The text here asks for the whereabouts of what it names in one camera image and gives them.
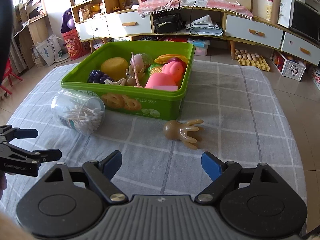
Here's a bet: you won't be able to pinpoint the clear cotton swab jar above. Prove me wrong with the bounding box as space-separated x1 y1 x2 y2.
51 89 105 136

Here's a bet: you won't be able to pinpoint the pink cloth runner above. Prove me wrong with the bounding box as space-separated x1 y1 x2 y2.
137 0 253 20

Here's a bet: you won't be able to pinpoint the left hand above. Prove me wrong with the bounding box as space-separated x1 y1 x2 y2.
0 174 36 240

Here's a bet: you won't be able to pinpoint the white toy starfish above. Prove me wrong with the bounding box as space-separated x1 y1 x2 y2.
104 78 126 86

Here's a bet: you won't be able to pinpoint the white wooden TV cabinet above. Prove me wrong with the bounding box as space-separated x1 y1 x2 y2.
75 5 319 65

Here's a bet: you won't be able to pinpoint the clear storage box blue lid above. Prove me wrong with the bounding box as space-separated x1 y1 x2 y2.
187 38 210 56

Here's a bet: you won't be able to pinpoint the white toy crate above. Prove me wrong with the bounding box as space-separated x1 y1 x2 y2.
271 50 306 81

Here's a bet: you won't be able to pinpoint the green plastic bin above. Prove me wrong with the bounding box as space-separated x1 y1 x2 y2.
61 41 195 120

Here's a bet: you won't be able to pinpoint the beige toy coral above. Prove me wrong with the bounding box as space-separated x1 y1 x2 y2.
125 65 145 86

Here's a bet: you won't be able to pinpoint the white shopping bag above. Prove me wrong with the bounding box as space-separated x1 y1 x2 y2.
35 34 62 66

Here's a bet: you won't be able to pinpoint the red paper bag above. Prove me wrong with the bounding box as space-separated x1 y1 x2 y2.
62 29 90 60

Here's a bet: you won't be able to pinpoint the pink toy pig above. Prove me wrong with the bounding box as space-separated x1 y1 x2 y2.
145 61 184 92

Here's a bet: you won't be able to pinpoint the grey checked tablecloth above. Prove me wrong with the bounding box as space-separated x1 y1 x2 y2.
0 60 308 221

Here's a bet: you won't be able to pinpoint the brown toy octopus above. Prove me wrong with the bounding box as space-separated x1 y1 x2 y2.
163 119 203 150

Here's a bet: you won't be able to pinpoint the orange toy ring lid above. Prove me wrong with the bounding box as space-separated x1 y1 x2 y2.
154 54 189 64

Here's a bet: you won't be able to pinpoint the yellow egg tray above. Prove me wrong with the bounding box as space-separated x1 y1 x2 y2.
234 48 270 72

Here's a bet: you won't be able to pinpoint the black bag on shelf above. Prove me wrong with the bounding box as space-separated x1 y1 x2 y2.
153 14 185 34

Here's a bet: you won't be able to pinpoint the yellow toy pot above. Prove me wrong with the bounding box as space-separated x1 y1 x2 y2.
100 57 129 81

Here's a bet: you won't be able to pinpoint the yellow toy corn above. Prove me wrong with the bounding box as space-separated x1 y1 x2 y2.
148 63 163 76

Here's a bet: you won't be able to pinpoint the black microwave oven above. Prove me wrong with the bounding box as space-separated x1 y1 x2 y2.
278 0 319 43

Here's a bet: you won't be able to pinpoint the purple toy grapes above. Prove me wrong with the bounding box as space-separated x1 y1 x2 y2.
87 70 114 83

